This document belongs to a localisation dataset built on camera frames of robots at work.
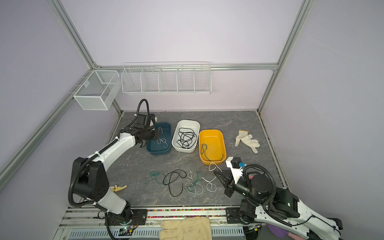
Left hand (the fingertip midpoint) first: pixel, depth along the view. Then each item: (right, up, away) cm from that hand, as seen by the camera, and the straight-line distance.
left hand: (158, 134), depth 90 cm
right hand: (+31, -14, -30) cm, 45 cm away
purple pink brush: (+63, -45, -20) cm, 80 cm away
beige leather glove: (+21, -44, -19) cm, 52 cm away
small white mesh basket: (-44, +28, +10) cm, 53 cm away
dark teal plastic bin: (0, -8, +9) cm, 12 cm away
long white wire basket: (+3, +38, +10) cm, 39 cm away
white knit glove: (+58, -4, +13) cm, 59 cm away
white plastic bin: (+21, +6, +19) cm, 29 cm away
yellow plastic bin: (+34, -8, +10) cm, 36 cm away
